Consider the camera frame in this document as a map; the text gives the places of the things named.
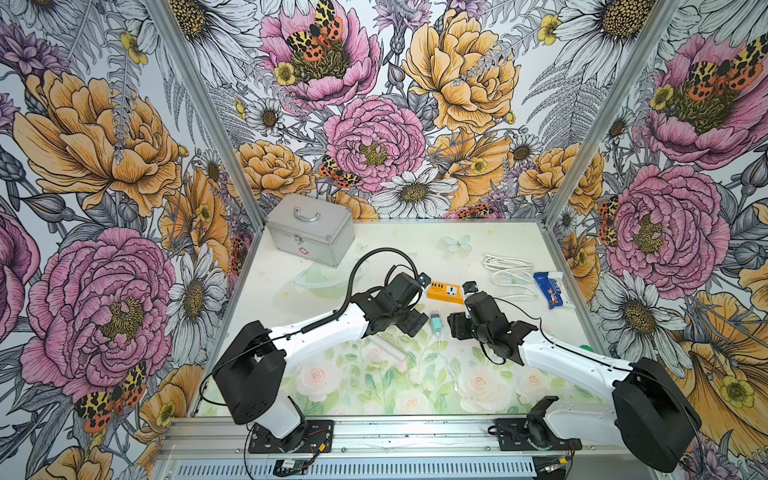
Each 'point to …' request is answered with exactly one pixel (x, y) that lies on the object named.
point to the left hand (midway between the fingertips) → (405, 314)
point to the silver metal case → (313, 229)
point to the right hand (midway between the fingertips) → (458, 325)
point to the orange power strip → (445, 292)
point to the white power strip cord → (512, 278)
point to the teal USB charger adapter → (436, 323)
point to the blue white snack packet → (553, 289)
